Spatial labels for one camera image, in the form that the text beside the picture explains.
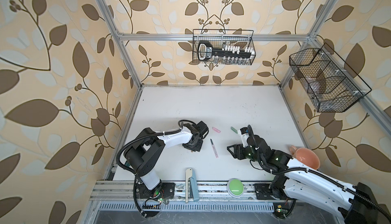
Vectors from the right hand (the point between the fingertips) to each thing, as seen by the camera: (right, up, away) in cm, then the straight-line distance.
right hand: (231, 149), depth 78 cm
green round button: (+1, -17, -4) cm, 18 cm away
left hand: (-18, -2, +10) cm, 21 cm away
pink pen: (-8, -3, +11) cm, 14 cm away
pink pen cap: (-6, +7, +18) cm, 20 cm away
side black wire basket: (+48, +34, -4) cm, 59 cm away
